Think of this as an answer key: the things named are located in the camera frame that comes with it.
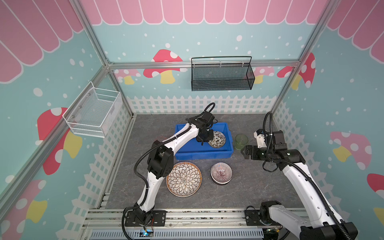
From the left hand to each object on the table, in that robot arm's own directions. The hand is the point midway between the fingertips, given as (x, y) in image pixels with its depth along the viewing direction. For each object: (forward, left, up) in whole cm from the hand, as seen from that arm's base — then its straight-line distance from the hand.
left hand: (209, 141), depth 92 cm
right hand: (-12, -20, +9) cm, 25 cm away
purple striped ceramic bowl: (-19, -6, -4) cm, 20 cm away
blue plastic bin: (-7, +9, 0) cm, 11 cm away
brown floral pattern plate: (-22, +14, -8) cm, 27 cm away
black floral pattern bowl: (+1, -6, -2) cm, 7 cm away
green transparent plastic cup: (+6, -22, -6) cm, 24 cm away
